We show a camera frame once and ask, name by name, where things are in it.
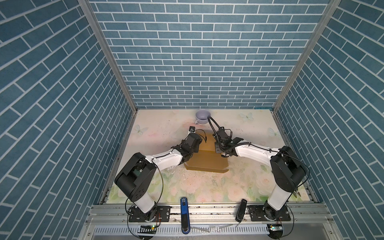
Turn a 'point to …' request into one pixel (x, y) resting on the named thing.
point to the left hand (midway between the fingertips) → (194, 141)
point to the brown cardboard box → (207, 159)
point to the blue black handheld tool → (185, 216)
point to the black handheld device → (241, 211)
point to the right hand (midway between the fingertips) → (218, 144)
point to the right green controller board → (275, 228)
